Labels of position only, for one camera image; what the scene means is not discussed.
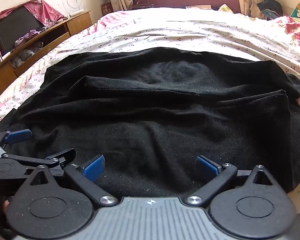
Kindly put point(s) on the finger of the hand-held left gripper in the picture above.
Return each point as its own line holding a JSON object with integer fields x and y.
{"x": 62, "y": 155}
{"x": 17, "y": 135}

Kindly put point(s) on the purple cloth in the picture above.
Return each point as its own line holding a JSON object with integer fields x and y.
{"x": 30, "y": 36}

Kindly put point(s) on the wooden side cabinet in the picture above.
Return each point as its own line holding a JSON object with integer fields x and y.
{"x": 77, "y": 22}

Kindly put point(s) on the black television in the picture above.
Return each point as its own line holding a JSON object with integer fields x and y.
{"x": 17, "y": 27}

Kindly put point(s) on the pink floral quilt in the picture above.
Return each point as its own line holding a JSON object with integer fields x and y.
{"x": 295, "y": 27}

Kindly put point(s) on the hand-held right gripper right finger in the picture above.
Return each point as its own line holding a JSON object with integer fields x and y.
{"x": 207, "y": 166}

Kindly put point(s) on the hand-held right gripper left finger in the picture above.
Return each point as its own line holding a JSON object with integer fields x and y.
{"x": 93, "y": 167}

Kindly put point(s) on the dark red box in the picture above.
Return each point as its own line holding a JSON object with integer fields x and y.
{"x": 107, "y": 8}

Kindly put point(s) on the black pants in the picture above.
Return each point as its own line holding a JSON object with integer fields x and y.
{"x": 150, "y": 120}

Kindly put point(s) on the brown handbag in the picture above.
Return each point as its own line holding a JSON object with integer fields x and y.
{"x": 143, "y": 3}

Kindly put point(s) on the cherry print bedsheet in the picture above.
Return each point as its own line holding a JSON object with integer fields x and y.
{"x": 190, "y": 37}

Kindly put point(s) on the pile of dark clothes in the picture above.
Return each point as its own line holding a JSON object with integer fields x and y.
{"x": 270, "y": 8}

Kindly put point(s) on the white paper roll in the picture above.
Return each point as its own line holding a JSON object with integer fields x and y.
{"x": 76, "y": 13}

